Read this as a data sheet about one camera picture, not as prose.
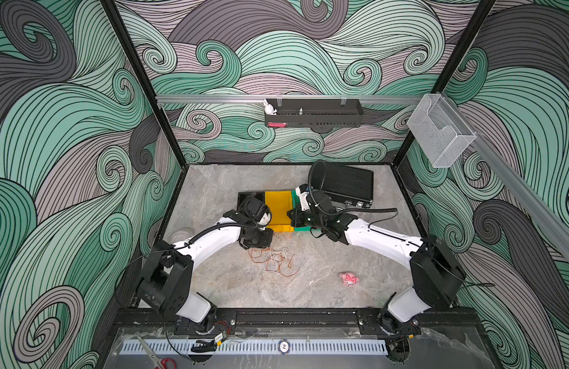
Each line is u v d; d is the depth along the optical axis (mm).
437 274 431
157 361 662
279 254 877
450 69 848
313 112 957
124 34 760
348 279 775
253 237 709
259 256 880
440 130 779
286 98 925
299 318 748
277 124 896
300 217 744
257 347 729
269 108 853
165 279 432
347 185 1065
